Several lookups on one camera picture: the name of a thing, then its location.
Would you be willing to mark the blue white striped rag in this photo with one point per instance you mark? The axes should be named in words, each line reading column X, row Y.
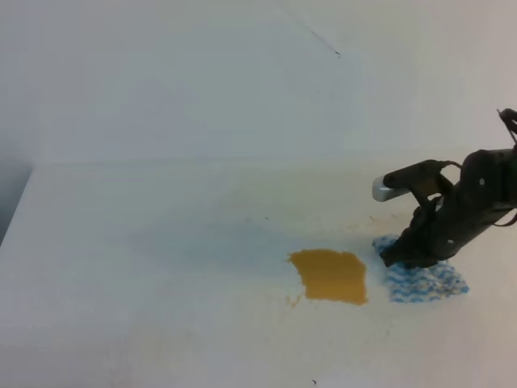
column 415, row 285

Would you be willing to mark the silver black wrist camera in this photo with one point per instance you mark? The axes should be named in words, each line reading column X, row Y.
column 422, row 180

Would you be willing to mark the brown coffee stain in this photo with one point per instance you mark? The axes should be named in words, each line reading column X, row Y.
column 334, row 276

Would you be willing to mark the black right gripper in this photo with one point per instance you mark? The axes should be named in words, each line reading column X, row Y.
column 484, row 194

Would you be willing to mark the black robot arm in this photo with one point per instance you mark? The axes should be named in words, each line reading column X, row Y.
column 449, row 215

